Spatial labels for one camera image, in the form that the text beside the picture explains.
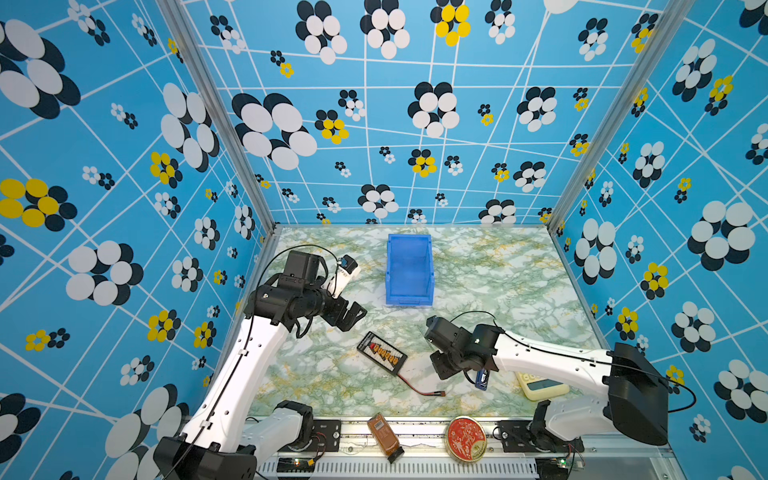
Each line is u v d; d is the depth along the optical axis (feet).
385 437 2.32
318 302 1.95
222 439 1.22
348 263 2.07
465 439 2.32
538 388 2.57
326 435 2.39
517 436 2.38
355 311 2.09
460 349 1.99
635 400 1.30
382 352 2.81
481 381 2.63
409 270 3.51
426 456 2.36
